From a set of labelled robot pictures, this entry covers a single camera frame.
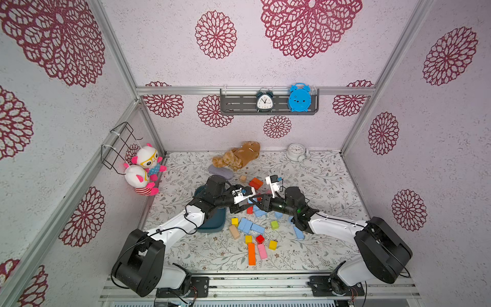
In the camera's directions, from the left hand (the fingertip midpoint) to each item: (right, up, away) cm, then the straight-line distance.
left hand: (249, 196), depth 82 cm
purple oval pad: (-12, +10, +24) cm, 29 cm away
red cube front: (+5, -19, +2) cm, 20 cm away
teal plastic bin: (-15, -12, +3) cm, 20 cm away
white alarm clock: (+31, +22, +34) cm, 51 cm away
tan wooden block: (-7, -17, +5) cm, 19 cm away
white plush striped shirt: (-48, +8, +1) cm, 49 cm away
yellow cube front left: (0, -19, +2) cm, 19 cm away
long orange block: (+1, -25, -1) cm, 25 cm away
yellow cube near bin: (-7, -13, +8) cm, 16 cm away
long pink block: (+6, -24, +1) cm, 25 cm away
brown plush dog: (-5, +19, +24) cm, 31 cm away
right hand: (0, 0, -3) cm, 3 cm away
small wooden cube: (-3, +7, +24) cm, 25 cm away
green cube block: (+12, -14, +7) cm, 20 cm away
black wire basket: (-54, +21, -5) cm, 58 cm away
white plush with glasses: (-49, +17, +12) cm, 53 cm away
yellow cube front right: (+11, -22, +1) cm, 24 cm away
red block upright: (+1, -9, +12) cm, 15 cm away
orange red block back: (+4, +4, +21) cm, 22 cm away
